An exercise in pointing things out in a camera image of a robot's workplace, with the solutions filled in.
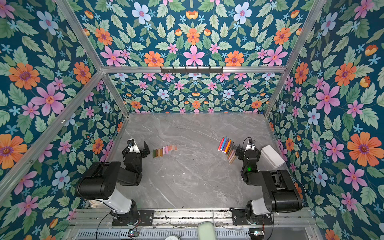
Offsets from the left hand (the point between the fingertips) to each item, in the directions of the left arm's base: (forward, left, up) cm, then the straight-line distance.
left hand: (136, 139), depth 88 cm
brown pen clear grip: (-6, -57, -12) cm, 58 cm away
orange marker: (-1, -57, -12) cm, 58 cm away
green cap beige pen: (-11, -59, -12) cm, 61 cm away
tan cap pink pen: (-6, -59, -12) cm, 61 cm away
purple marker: (+1, -56, -13) cm, 57 cm away
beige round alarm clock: (-31, +19, -11) cm, 38 cm away
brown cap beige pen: (-9, -59, -13) cm, 61 cm away
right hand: (-6, -68, -5) cm, 68 cm away
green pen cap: (-3, -7, -12) cm, 14 cm away
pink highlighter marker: (+1, -52, -13) cm, 54 cm away
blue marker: (+2, -55, -12) cm, 56 cm away
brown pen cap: (-3, -9, -12) cm, 15 cm away
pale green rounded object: (-47, -39, -9) cm, 61 cm away
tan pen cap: (-3, -13, -12) cm, 17 cm away
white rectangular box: (-12, -83, -9) cm, 84 cm away
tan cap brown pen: (-7, -57, -12) cm, 59 cm away
